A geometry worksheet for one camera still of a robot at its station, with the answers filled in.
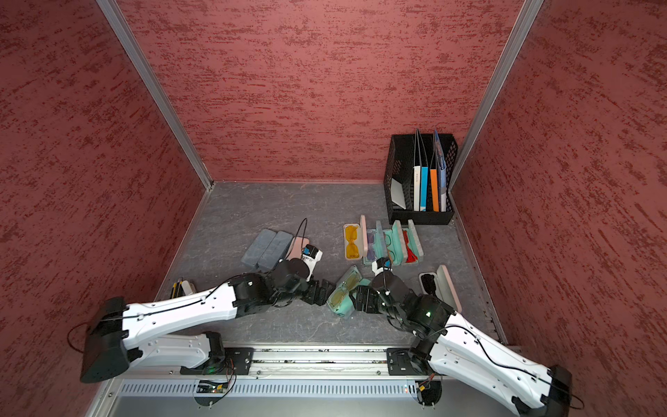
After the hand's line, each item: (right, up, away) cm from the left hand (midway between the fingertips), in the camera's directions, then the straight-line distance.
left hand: (321, 288), depth 75 cm
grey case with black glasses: (-19, +7, +20) cm, 28 cm away
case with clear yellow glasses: (+5, -7, +9) cm, 13 cm away
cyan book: (+36, +31, +18) cm, 51 cm away
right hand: (+11, -4, 0) cm, 12 cm away
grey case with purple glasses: (+19, +9, +24) cm, 32 cm away
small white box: (-47, -3, +11) cm, 48 cm away
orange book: (+40, +30, +18) cm, 53 cm away
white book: (+32, +35, +13) cm, 50 cm away
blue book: (+40, +35, +11) cm, 55 cm away
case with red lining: (+32, +9, +19) cm, 39 cm away
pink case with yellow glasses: (+11, +10, +26) cm, 30 cm away
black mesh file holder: (+33, +38, +46) cm, 68 cm away
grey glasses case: (-26, +9, +20) cm, 34 cm away
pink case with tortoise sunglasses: (-12, +8, +23) cm, 27 cm away
